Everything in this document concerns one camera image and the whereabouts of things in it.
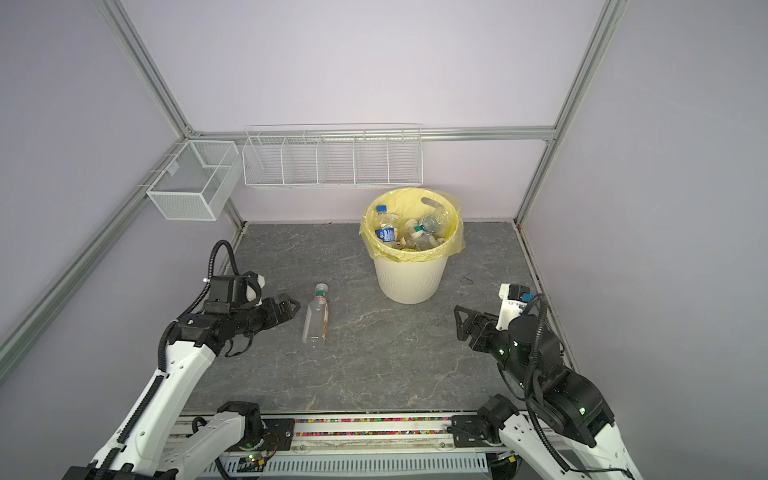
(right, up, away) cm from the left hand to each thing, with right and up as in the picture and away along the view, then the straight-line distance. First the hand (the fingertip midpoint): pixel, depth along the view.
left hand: (286, 315), depth 77 cm
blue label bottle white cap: (+40, +25, +10) cm, 49 cm away
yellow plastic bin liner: (+34, +32, +16) cm, 49 cm away
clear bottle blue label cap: (+25, +24, +11) cm, 37 cm away
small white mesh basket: (-38, +40, +22) cm, 59 cm away
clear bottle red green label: (+4, -5, +14) cm, 15 cm away
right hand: (+45, +3, -13) cm, 47 cm away
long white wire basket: (+8, +49, +22) cm, 54 cm away
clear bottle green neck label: (+35, +21, +14) cm, 43 cm away
